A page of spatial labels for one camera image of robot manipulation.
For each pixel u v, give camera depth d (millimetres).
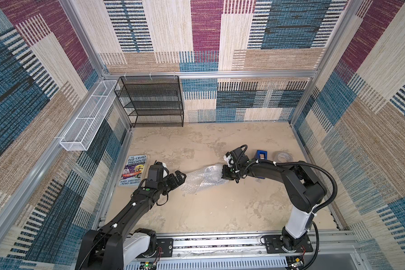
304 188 490
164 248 735
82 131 715
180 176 781
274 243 734
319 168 469
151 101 1095
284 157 1015
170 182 756
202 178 934
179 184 765
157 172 663
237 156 764
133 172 943
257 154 982
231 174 827
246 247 753
